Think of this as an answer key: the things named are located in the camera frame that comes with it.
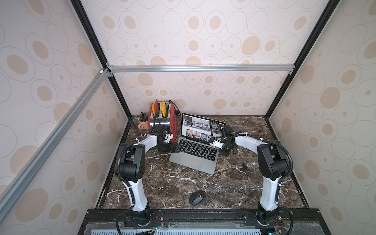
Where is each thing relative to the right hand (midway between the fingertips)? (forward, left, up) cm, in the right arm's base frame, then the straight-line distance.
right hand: (221, 152), depth 99 cm
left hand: (-2, +30, +5) cm, 30 cm away
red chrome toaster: (+10, +42, +21) cm, 48 cm away
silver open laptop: (+1, +18, +1) cm, 18 cm away
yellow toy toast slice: (+18, +39, +22) cm, 48 cm away
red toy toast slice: (+19, +44, +24) cm, 53 cm away
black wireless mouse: (-30, +16, +1) cm, 34 cm away
